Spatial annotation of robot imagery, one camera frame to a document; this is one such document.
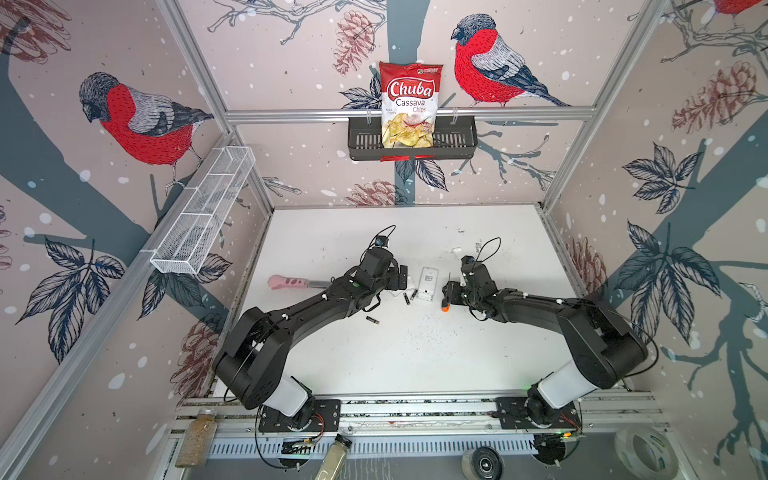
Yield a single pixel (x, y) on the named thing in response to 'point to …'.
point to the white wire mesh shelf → (183, 247)
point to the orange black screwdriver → (445, 306)
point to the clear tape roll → (648, 450)
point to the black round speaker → (482, 463)
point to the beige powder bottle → (334, 461)
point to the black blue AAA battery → (413, 295)
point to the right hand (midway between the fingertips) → (446, 293)
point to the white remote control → (427, 285)
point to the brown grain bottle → (197, 440)
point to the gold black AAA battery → (372, 320)
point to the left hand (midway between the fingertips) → (394, 268)
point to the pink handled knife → (277, 280)
